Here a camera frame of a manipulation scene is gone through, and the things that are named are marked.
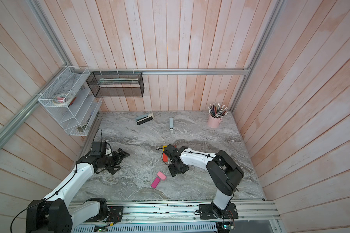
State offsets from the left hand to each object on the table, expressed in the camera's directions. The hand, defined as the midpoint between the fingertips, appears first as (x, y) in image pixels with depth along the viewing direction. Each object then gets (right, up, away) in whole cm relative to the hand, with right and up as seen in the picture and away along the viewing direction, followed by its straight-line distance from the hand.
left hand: (126, 161), depth 84 cm
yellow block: (+22, +7, +14) cm, 27 cm away
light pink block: (+21, -9, +2) cm, 23 cm away
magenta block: (+17, -13, 0) cm, 22 cm away
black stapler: (+4, +26, +27) cm, 37 cm away
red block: (+29, +6, +17) cm, 34 cm away
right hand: (+30, -8, +5) cm, 32 cm away
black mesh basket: (-14, +51, +20) cm, 57 cm away
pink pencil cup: (+59, +23, +23) cm, 67 cm away
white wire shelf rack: (-25, +26, -6) cm, 37 cm away
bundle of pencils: (+61, +32, +23) cm, 73 cm away
